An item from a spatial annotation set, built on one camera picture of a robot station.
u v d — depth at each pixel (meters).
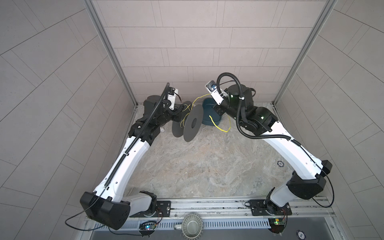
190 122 0.69
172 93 0.57
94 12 0.73
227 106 0.51
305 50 0.87
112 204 0.35
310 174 0.39
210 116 0.44
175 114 0.59
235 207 0.73
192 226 0.66
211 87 0.50
